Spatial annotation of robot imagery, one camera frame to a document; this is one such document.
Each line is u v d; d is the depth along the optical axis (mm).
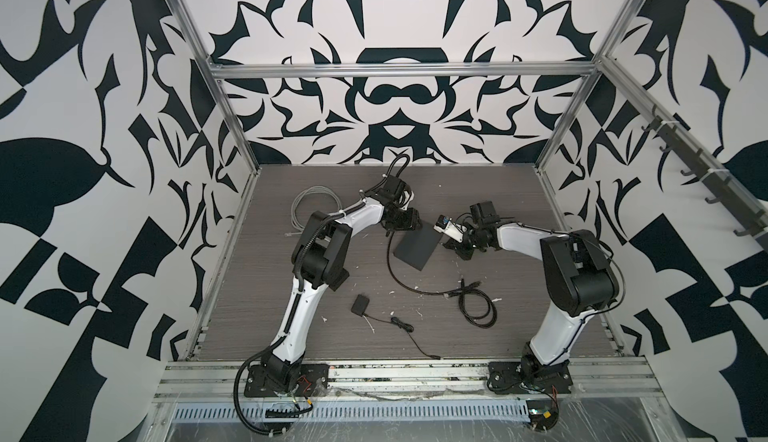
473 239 842
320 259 586
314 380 741
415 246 963
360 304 866
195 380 764
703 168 597
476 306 873
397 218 892
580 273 505
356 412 649
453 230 868
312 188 1115
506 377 746
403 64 921
